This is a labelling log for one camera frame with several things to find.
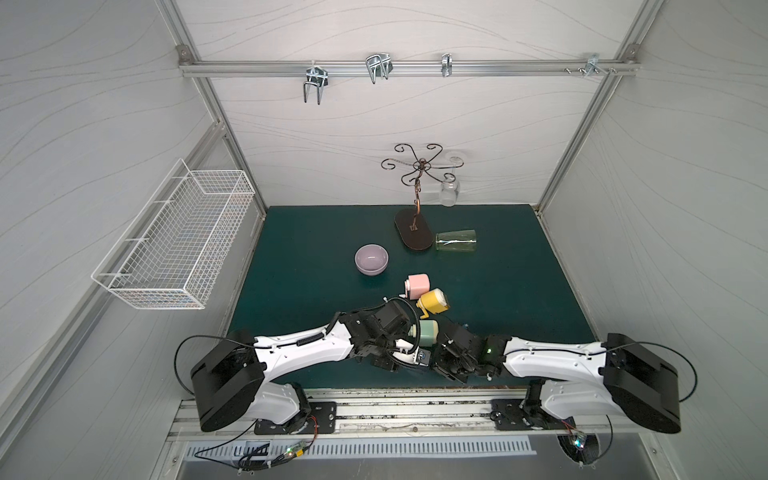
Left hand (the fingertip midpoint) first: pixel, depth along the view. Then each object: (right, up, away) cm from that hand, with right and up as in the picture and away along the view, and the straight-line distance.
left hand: (403, 351), depth 80 cm
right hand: (+6, -5, +2) cm, 8 cm away
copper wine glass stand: (+5, +35, +34) cm, 49 cm away
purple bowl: (-10, +23, +21) cm, 33 cm away
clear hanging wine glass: (+16, +48, +17) cm, 53 cm away
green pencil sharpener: (+7, +5, -1) cm, 9 cm away
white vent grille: (-26, -19, -11) cm, 34 cm away
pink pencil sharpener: (+4, +16, +11) cm, 20 cm away
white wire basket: (-54, +28, -11) cm, 62 cm away
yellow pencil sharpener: (+10, +12, +7) cm, 17 cm away
